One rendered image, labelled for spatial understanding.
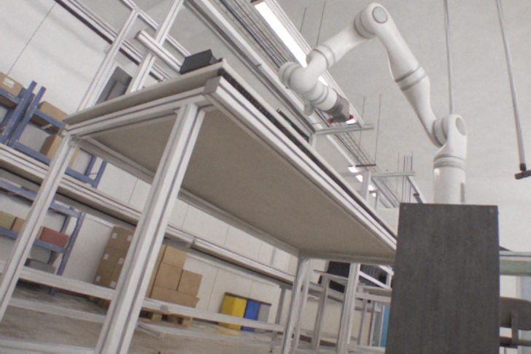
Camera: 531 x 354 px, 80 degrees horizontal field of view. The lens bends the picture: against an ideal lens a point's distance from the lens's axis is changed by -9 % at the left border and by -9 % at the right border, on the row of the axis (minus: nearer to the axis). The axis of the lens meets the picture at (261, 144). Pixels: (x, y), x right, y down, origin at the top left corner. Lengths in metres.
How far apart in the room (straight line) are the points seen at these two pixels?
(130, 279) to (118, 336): 0.11
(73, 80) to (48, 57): 0.45
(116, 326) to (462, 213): 0.82
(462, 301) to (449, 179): 0.34
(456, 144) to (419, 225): 0.30
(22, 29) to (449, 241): 5.17
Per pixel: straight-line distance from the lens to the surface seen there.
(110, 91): 2.99
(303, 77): 0.94
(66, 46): 5.52
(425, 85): 1.14
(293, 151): 1.02
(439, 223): 0.96
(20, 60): 5.23
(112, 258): 5.00
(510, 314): 3.85
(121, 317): 0.76
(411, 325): 0.93
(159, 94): 1.00
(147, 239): 0.75
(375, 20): 1.10
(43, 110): 4.70
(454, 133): 1.15
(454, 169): 1.10
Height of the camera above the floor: 0.52
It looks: 25 degrees up
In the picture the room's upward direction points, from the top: 14 degrees clockwise
